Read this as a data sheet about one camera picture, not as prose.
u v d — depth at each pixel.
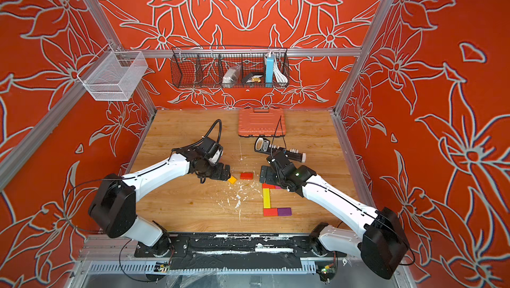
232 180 0.88
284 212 0.82
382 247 0.38
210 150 0.70
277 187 0.71
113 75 0.92
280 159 0.60
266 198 0.85
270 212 0.81
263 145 1.01
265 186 0.87
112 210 0.43
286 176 0.60
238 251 0.73
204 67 1.01
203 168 0.71
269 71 0.87
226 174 0.77
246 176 0.93
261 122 1.09
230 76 0.91
